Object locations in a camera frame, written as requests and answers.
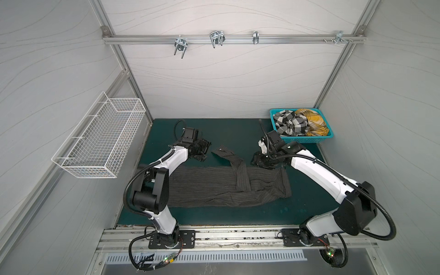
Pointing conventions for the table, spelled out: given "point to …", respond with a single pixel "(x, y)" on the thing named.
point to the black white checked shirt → (288, 123)
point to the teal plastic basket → (318, 138)
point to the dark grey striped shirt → (217, 187)
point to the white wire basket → (98, 145)
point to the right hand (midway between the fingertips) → (256, 158)
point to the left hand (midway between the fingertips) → (214, 145)
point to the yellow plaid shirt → (316, 124)
